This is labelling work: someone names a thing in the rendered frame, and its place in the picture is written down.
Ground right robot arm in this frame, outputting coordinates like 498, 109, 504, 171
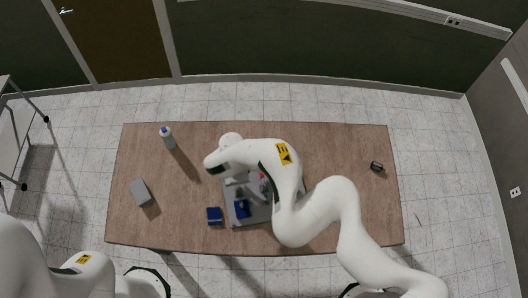
203, 132, 450, 298

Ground blue rectangular block with slot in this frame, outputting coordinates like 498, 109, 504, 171
206, 207, 222, 226

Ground white bottle with blue cap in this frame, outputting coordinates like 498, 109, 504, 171
159, 126, 176, 149

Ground blue rectangular plate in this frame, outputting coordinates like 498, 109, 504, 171
233, 199, 251, 220

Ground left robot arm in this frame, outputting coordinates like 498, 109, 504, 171
0, 213, 167, 298

